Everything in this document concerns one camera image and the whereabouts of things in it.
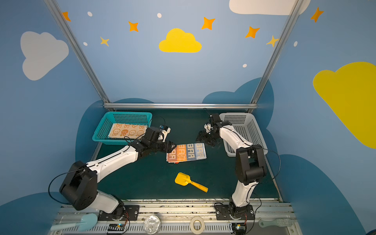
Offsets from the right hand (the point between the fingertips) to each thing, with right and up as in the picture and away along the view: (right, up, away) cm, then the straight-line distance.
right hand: (201, 140), depth 91 cm
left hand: (-18, -1, -5) cm, 19 cm away
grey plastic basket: (+36, +11, +20) cm, 42 cm away
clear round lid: (-25, -37, -25) cm, 51 cm away
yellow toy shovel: (-10, -22, -7) cm, 26 cm away
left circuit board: (-45, -43, -18) cm, 65 cm away
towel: (-9, -9, +4) cm, 14 cm away
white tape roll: (-5, -41, -22) cm, 47 cm away
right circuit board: (+18, -43, -18) cm, 50 cm away
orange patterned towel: (-54, +5, +13) cm, 55 cm away
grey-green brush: (+37, -39, -20) cm, 57 cm away
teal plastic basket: (-68, +7, +10) cm, 70 cm away
